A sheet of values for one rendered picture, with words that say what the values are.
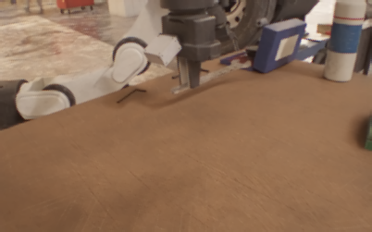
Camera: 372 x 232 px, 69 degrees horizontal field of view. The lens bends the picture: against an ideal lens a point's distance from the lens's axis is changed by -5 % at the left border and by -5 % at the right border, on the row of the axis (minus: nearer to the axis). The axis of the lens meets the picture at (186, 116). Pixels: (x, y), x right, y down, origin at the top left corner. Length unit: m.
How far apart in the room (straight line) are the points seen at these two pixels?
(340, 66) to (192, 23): 0.40
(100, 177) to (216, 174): 0.15
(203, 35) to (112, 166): 0.24
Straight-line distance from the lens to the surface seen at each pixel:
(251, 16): 1.56
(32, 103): 1.18
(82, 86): 1.14
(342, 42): 0.72
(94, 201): 0.37
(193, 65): 0.49
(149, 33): 1.04
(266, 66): 0.73
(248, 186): 0.37
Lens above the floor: 0.71
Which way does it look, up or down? 28 degrees down
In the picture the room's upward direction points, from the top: 2 degrees counter-clockwise
